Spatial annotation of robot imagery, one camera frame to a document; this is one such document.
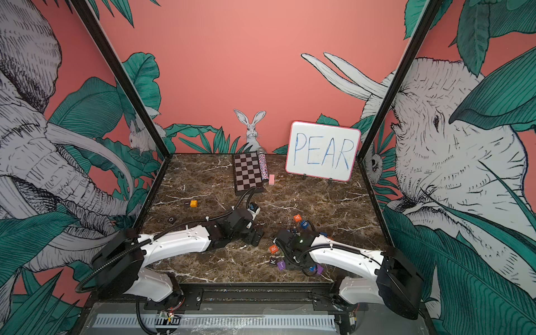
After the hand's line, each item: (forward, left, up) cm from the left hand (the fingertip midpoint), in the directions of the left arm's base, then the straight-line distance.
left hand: (257, 226), depth 85 cm
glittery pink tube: (+47, -2, -4) cm, 47 cm away
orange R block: (-7, -6, -7) cm, 12 cm away
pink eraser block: (+29, -7, -7) cm, 31 cm away
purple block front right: (-16, -24, -5) cm, 30 cm away
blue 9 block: (+3, -21, -7) cm, 22 cm away
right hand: (-13, -13, -4) cm, 19 cm away
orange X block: (+16, +31, -6) cm, 36 cm away
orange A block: (+7, -18, -7) cm, 21 cm away
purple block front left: (-14, -9, -7) cm, 18 cm away
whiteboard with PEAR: (+37, -33, +7) cm, 50 cm away
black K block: (-13, -6, -6) cm, 15 cm away
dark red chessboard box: (+34, +6, -6) cm, 35 cm away
